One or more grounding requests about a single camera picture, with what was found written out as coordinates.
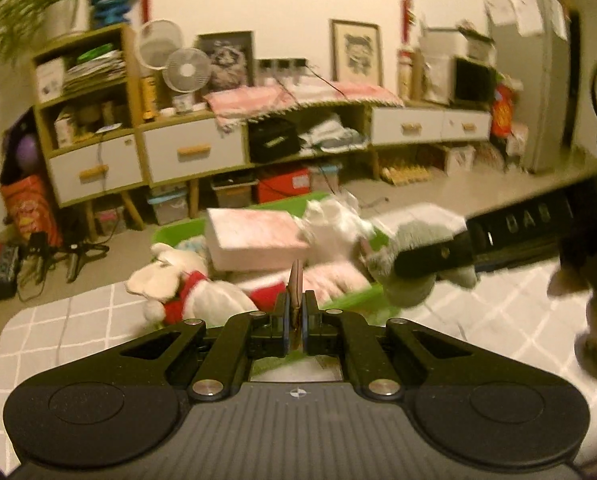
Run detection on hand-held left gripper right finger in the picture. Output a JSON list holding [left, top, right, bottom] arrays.
[[301, 291, 485, 401]]

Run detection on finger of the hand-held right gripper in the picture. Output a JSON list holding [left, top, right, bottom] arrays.
[[393, 236, 475, 282]]

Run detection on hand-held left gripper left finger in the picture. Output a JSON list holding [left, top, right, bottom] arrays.
[[102, 291, 296, 402]]

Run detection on grey plush toy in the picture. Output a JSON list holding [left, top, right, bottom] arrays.
[[357, 214, 480, 307]]

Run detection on brown round pad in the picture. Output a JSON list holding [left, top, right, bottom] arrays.
[[288, 259, 303, 351]]

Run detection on pink plush pig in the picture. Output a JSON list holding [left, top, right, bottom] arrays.
[[294, 261, 375, 302]]

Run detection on white plush toy red outfit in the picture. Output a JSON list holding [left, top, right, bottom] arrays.
[[125, 242, 290, 332]]

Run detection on pink sponge block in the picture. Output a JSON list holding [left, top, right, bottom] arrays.
[[205, 206, 310, 272]]

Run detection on plush doll checkered dress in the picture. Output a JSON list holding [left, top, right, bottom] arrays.
[[176, 236, 210, 259]]

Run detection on green plastic bin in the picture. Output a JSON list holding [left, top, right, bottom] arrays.
[[151, 190, 405, 376]]

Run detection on person's right hand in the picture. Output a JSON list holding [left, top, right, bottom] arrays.
[[549, 260, 597, 381]]

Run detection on egg tray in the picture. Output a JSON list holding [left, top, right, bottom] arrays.
[[380, 163, 433, 188]]

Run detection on white printed box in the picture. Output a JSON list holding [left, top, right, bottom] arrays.
[[445, 144, 478, 177]]

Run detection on red printed bag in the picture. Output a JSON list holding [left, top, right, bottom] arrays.
[[490, 84, 518, 139]]

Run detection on clear storage box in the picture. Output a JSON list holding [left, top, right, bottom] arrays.
[[210, 179, 255, 209], [147, 191, 190, 227]]

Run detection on grey refrigerator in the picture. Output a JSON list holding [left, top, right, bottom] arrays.
[[485, 0, 575, 174]]

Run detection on black monitor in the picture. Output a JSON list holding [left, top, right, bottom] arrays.
[[453, 56, 498, 107]]

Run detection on folded clothes pile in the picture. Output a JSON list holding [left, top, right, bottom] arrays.
[[297, 114, 368, 154]]

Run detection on black bag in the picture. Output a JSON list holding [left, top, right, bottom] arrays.
[[247, 119, 303, 164]]

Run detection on white cardboard box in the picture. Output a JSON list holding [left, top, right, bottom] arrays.
[[420, 26, 495, 62]]

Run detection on grey checkered sheet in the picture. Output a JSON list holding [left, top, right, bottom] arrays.
[[0, 204, 597, 480]]

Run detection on framed cartoon picture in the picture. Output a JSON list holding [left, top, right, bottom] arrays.
[[329, 19, 383, 87]]

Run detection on black tripod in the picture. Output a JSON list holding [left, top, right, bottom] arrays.
[[22, 231, 110, 284]]

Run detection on pink cloth runner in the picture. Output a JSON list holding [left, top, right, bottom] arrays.
[[202, 81, 405, 127]]

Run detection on wooden shelf cabinet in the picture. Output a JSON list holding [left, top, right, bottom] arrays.
[[31, 24, 252, 242]]

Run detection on yellow bottle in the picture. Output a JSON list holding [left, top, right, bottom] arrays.
[[140, 76, 159, 122]]

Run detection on framed furry picture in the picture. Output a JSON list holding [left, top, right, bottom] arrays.
[[196, 30, 255, 89]]

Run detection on white desk fan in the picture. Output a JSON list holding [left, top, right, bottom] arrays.
[[162, 48, 212, 111]]

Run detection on orange printed bag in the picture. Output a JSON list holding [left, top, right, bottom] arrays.
[[0, 174, 62, 249]]

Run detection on white round fan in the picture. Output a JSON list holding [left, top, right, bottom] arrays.
[[137, 19, 185, 72]]

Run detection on purple ball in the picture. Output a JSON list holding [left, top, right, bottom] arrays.
[[15, 134, 42, 172]]

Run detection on blue plush toy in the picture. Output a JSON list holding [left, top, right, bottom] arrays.
[[90, 0, 145, 27]]

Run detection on potted green plant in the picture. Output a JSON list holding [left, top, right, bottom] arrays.
[[0, 0, 125, 62]]

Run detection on white drawer wooden handle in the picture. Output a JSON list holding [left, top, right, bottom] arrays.
[[441, 110, 493, 143], [371, 107, 444, 147], [48, 135, 145, 207], [142, 116, 248, 184]]

